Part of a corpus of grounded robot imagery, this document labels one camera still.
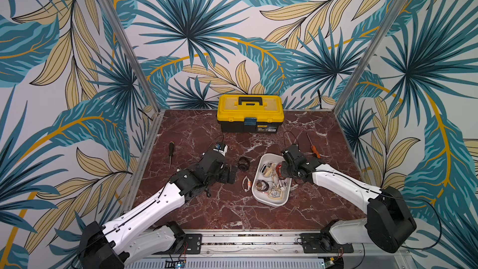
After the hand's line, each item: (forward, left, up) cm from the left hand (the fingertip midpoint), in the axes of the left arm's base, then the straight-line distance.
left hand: (225, 169), depth 77 cm
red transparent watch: (+5, -24, -10) cm, 27 cm away
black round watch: (+11, -8, -15) cm, 21 cm away
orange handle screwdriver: (+20, -46, -14) cm, 53 cm away
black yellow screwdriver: (+18, +31, -16) cm, 39 cm away
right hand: (+6, -28, -9) cm, 30 cm away
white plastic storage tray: (+1, -22, -15) cm, 27 cm away
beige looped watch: (-4, -23, -15) cm, 28 cm away
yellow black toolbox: (+31, -10, +1) cm, 33 cm away
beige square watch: (+7, -20, -13) cm, 25 cm away
